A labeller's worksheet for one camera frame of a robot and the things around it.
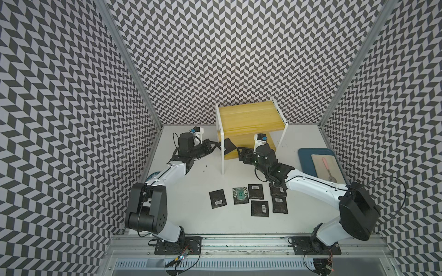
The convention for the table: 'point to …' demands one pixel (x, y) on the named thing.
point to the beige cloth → (334, 168)
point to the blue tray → (307, 163)
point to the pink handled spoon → (331, 178)
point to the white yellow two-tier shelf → (240, 123)
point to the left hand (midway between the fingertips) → (218, 143)
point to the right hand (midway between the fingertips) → (243, 151)
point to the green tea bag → (240, 195)
